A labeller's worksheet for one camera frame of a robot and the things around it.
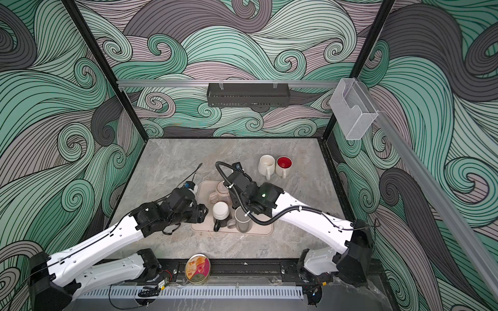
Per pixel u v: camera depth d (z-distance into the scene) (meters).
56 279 0.39
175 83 1.90
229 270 0.75
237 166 0.63
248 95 0.95
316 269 0.59
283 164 1.03
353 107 0.78
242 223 0.76
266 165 1.04
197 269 0.71
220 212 0.80
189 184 0.68
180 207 0.57
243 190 0.52
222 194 0.84
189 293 0.70
